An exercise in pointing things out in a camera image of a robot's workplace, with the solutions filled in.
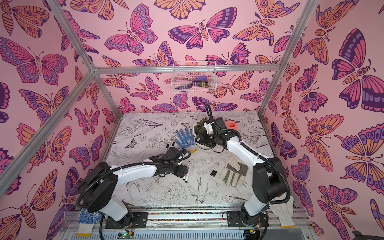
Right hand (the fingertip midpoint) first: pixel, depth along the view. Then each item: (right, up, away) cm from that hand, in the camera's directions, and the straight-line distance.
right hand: (197, 138), depth 85 cm
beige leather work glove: (+23, -21, +4) cm, 31 cm away
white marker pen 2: (-16, -5, +17) cm, 24 cm away
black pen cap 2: (+9, -21, +4) cm, 23 cm away
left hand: (-6, -18, +2) cm, 19 cm away
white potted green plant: (+1, +5, +2) cm, 5 cm away
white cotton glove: (+44, -36, -10) cm, 58 cm away
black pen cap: (+11, -21, +5) cm, 24 cm away
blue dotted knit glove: (-7, -3, +18) cm, 20 cm away
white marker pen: (-5, -21, +2) cm, 22 cm away
